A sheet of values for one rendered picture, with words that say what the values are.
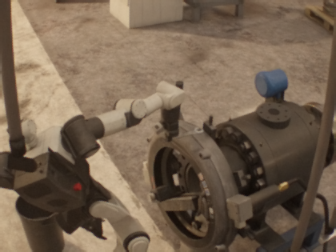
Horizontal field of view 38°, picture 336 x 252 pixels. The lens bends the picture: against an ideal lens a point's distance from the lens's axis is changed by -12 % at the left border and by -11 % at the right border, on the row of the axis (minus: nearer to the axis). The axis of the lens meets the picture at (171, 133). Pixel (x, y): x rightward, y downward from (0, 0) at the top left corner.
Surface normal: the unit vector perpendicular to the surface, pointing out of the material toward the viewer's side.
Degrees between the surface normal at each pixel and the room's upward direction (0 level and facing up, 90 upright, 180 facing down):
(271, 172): 59
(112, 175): 0
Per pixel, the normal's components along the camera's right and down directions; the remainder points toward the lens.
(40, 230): 0.18, 0.59
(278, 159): 0.42, -0.18
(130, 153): 0.02, -0.83
